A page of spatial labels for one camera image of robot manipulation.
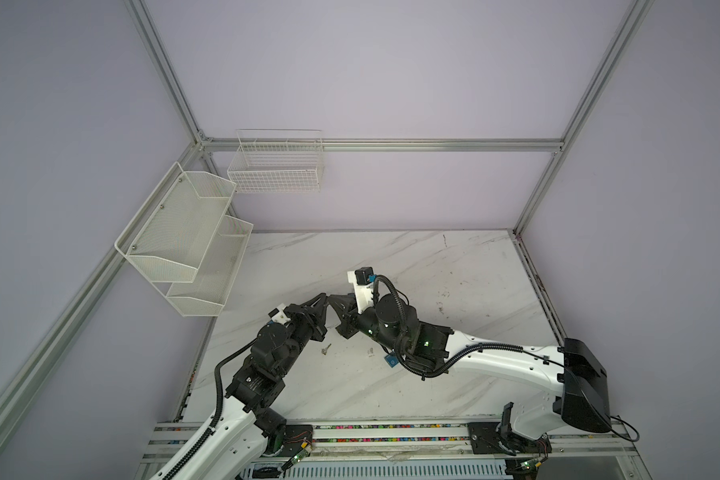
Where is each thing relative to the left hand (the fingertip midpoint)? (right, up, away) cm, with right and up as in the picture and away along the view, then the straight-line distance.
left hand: (327, 292), depth 69 cm
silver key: (-4, -20, +19) cm, 27 cm away
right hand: (0, -1, -4) cm, 4 cm away
